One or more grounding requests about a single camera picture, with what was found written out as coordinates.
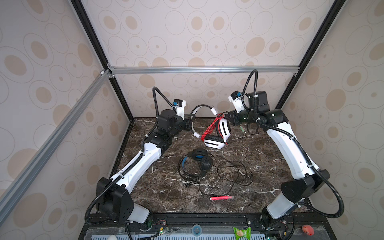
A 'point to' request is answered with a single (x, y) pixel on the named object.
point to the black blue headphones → (195, 154)
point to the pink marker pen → (221, 197)
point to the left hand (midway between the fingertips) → (198, 113)
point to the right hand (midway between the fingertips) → (227, 114)
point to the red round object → (308, 229)
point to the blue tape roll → (197, 230)
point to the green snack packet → (243, 234)
